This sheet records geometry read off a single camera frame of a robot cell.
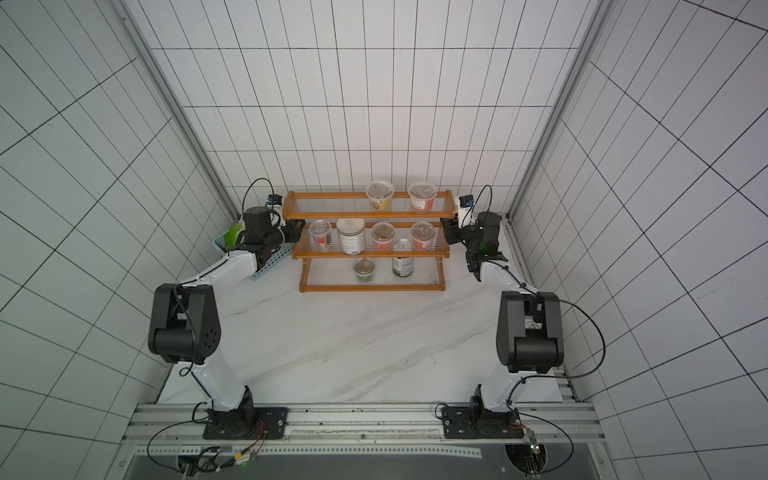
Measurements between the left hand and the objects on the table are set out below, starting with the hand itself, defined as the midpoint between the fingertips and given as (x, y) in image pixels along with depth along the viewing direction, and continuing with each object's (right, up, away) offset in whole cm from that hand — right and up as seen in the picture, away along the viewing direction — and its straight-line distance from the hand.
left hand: (298, 225), depth 95 cm
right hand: (+45, +4, -5) cm, 45 cm away
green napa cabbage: (-25, -3, +5) cm, 25 cm away
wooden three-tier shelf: (+7, -15, +7) cm, 18 cm away
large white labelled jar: (+19, -2, -13) cm, 23 cm away
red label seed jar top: (+39, +7, -18) cm, 43 cm away
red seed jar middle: (+28, -3, -8) cm, 29 cm away
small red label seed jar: (+9, -2, -8) cm, 12 cm away
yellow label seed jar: (+27, +8, -17) cm, 33 cm away
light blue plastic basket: (-30, -6, +7) cm, 31 cm away
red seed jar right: (+40, -3, -8) cm, 41 cm away
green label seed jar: (+22, -14, -1) cm, 26 cm away
